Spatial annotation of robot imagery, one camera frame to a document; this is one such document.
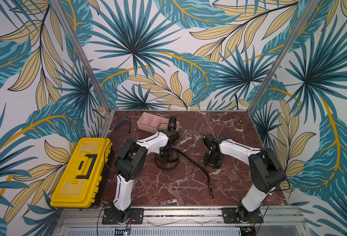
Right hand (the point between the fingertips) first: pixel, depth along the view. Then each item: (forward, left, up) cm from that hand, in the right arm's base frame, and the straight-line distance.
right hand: (207, 166), depth 90 cm
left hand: (+4, +25, +1) cm, 25 cm away
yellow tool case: (-15, +64, +17) cm, 68 cm away
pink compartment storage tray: (+34, +35, +2) cm, 49 cm away
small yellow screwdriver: (+35, -31, 0) cm, 47 cm away
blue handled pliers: (+35, +59, +2) cm, 68 cm away
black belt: (+9, +18, 0) cm, 20 cm away
